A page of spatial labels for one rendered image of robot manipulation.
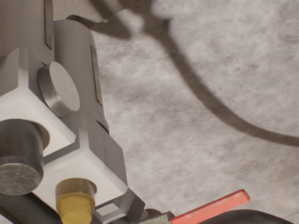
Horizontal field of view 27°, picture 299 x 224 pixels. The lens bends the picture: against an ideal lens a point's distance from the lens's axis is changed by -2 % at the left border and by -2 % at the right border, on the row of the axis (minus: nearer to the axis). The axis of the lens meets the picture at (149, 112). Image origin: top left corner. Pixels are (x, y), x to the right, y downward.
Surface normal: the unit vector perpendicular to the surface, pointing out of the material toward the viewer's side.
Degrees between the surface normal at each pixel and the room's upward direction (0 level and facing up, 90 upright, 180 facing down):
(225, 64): 0
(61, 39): 90
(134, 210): 60
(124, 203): 72
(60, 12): 0
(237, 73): 0
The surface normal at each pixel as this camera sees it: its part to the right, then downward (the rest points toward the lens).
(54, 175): 0.14, 0.72
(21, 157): 0.43, -0.29
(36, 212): 0.87, -0.41
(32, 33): 0.55, -0.63
